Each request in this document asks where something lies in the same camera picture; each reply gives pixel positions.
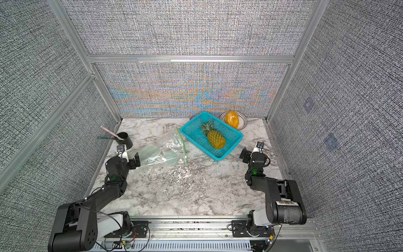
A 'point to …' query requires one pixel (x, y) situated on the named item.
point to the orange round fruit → (232, 118)
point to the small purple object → (191, 117)
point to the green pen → (107, 138)
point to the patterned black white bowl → (242, 119)
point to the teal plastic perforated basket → (192, 131)
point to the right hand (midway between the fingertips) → (253, 145)
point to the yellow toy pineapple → (215, 138)
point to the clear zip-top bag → (168, 149)
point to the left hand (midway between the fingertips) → (130, 152)
